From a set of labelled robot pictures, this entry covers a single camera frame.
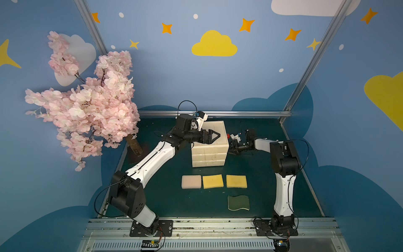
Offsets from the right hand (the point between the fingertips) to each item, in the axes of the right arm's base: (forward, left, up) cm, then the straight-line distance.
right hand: (226, 149), depth 100 cm
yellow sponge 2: (-20, -5, -2) cm, 21 cm away
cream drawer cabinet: (-11, +8, +11) cm, 18 cm away
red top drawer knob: (-3, +1, +18) cm, 18 cm away
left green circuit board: (-52, +37, -6) cm, 64 cm away
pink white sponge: (-22, +21, -2) cm, 30 cm away
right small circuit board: (-49, -26, -7) cm, 55 cm away
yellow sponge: (-21, +8, -3) cm, 23 cm away
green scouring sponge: (-32, -6, -3) cm, 32 cm away
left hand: (-6, +9, +24) cm, 26 cm away
